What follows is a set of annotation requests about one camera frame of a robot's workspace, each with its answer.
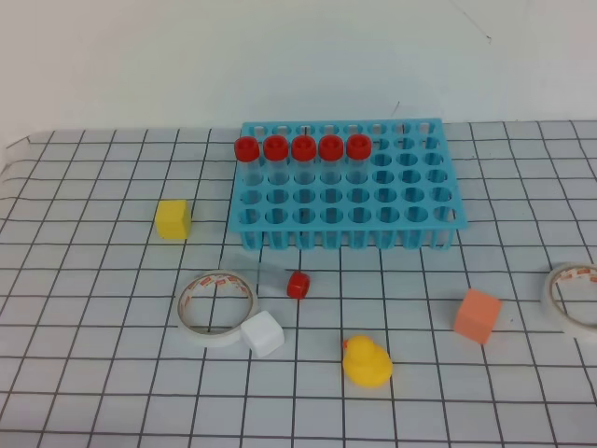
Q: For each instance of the clear tube red cap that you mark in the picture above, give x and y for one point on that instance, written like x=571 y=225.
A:
x=289 y=283

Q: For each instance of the red capped tube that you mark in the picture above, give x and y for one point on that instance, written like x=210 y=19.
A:
x=276 y=154
x=303 y=150
x=330 y=151
x=358 y=149
x=246 y=149

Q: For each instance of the blue tube rack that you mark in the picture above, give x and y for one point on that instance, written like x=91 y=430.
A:
x=404 y=193

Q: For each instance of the white checkered cloth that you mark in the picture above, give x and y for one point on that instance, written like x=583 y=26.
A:
x=91 y=355

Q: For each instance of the white cube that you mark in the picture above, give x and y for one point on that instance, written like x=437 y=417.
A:
x=263 y=334

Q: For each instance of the left white tape roll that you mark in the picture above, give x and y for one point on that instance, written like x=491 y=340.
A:
x=218 y=278

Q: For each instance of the white tape roll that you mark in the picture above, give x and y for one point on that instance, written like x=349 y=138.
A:
x=555 y=313
x=218 y=278

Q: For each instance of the yellow cube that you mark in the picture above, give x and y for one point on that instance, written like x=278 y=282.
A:
x=173 y=219

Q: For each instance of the yellow rubber duck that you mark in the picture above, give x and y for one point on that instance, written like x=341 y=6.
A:
x=366 y=363

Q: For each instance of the orange cube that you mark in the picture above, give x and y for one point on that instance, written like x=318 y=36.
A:
x=477 y=316

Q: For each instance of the right white tape roll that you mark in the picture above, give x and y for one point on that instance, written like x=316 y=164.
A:
x=555 y=313

